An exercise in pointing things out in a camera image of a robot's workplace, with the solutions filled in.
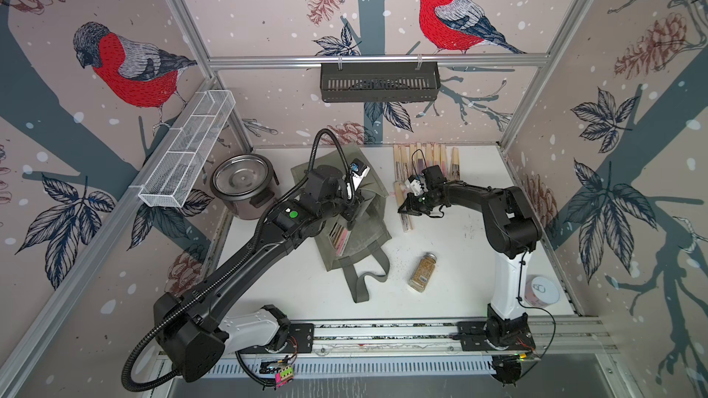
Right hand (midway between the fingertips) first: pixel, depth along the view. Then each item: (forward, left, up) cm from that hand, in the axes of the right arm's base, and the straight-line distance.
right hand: (402, 207), depth 101 cm
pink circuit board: (-52, +32, +3) cm, 61 cm away
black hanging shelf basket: (+40, +12, +28) cm, 50 cm away
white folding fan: (+32, -6, -1) cm, 33 cm away
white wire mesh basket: (-13, +64, +31) cm, 73 cm away
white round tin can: (-30, -37, +4) cm, 48 cm away
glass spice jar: (-26, -4, +3) cm, 26 cm away
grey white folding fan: (+22, -23, 0) cm, 32 cm away
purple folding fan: (+22, -9, 0) cm, 24 cm away
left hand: (-11, +13, +28) cm, 33 cm away
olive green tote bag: (-12, +13, +2) cm, 17 cm away
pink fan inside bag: (-14, +22, +3) cm, 27 cm away
